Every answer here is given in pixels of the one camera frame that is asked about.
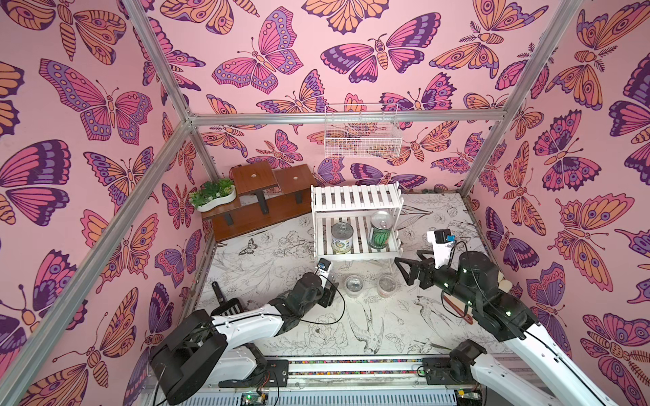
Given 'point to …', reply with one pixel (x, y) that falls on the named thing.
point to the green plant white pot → (211, 194)
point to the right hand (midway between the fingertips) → (404, 257)
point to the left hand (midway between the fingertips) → (331, 277)
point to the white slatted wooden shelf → (356, 221)
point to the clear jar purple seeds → (354, 286)
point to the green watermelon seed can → (381, 224)
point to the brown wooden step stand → (267, 196)
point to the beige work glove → (504, 284)
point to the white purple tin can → (342, 238)
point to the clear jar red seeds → (387, 285)
